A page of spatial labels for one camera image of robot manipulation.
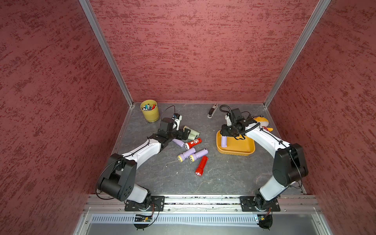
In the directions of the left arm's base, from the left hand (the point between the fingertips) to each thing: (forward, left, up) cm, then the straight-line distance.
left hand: (183, 131), depth 89 cm
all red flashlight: (-21, -10, -9) cm, 25 cm away
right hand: (0, -26, -2) cm, 26 cm away
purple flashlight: (-2, +3, -10) cm, 11 cm away
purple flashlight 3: (-13, +2, -9) cm, 16 cm away
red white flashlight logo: (-4, -4, -9) cm, 11 cm away
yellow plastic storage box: (-5, -37, -11) cm, 39 cm away
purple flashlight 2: (-4, -25, -4) cm, 26 cm away
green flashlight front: (+3, -6, -9) cm, 12 cm away
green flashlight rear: (+10, 0, -9) cm, 13 cm away
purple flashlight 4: (-10, -10, -10) cm, 17 cm away
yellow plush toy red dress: (+12, -56, -5) cm, 58 cm away
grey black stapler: (+24, -20, -7) cm, 32 cm away
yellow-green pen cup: (+21, +25, -2) cm, 33 cm away
